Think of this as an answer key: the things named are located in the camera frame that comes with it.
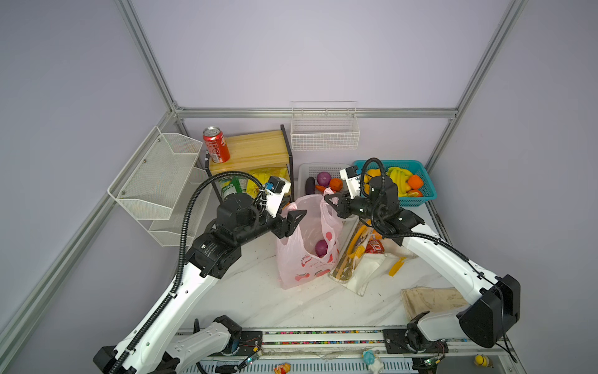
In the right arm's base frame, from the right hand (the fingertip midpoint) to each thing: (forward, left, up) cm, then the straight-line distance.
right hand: (324, 196), depth 72 cm
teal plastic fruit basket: (+41, -49, -24) cm, 69 cm away
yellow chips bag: (+18, +23, -7) cm, 30 cm away
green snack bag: (+14, +35, -9) cm, 39 cm away
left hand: (-9, +9, +6) cm, 13 cm away
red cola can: (-3, -20, -25) cm, 33 cm away
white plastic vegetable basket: (+38, +7, -23) cm, 45 cm away
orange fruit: (+32, -46, -25) cm, 61 cm away
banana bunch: (+34, -39, -23) cm, 57 cm away
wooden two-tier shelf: (+21, +25, +2) cm, 32 cm away
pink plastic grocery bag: (-3, +4, -30) cm, 31 cm away
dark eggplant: (+33, +5, -28) cm, 43 cm away
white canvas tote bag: (-13, -14, -14) cm, 23 cm away
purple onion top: (+34, -2, -25) cm, 42 cm away
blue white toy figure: (-40, -15, -29) cm, 52 cm away
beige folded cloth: (-21, -35, -33) cm, 53 cm away
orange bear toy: (-42, +13, -30) cm, 53 cm away
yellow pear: (+37, -26, -24) cm, 51 cm away
